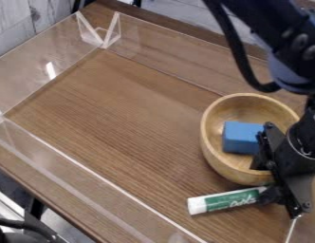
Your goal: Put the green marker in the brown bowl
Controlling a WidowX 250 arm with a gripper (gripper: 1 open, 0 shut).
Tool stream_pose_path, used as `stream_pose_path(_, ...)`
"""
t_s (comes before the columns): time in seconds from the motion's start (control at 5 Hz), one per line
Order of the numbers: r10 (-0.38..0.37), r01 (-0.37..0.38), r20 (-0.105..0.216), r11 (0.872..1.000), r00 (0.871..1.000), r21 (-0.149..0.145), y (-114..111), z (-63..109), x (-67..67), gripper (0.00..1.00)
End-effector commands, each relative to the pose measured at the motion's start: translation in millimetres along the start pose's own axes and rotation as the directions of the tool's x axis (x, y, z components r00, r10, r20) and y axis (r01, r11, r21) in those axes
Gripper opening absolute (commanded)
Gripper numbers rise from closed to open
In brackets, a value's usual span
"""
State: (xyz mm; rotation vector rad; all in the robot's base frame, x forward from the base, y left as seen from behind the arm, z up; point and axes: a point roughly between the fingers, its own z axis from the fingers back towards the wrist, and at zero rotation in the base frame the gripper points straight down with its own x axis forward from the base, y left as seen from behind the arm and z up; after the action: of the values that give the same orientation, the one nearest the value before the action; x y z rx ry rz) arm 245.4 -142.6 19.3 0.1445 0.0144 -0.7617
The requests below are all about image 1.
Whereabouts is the black metal table leg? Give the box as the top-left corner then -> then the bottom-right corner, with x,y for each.
29,197 -> 44,219

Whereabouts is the brown wooden bowl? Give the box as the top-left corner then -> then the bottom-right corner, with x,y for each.
199,93 -> 300,186

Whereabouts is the green and white marker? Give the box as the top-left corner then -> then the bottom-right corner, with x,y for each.
186,186 -> 266,215

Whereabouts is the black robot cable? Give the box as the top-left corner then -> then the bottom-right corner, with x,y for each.
202,0 -> 284,94

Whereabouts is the blue foam block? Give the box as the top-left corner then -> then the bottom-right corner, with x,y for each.
222,121 -> 264,155

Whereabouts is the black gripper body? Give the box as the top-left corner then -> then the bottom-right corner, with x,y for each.
256,117 -> 315,219

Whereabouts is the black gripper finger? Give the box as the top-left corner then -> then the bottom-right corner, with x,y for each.
257,185 -> 288,205
250,150 -> 269,171

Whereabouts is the black cable lower left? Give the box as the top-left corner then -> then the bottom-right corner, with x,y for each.
0,217 -> 60,243

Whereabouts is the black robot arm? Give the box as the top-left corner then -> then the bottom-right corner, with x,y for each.
207,0 -> 315,218

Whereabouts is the clear acrylic enclosure wall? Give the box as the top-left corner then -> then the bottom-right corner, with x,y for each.
0,9 -> 315,243

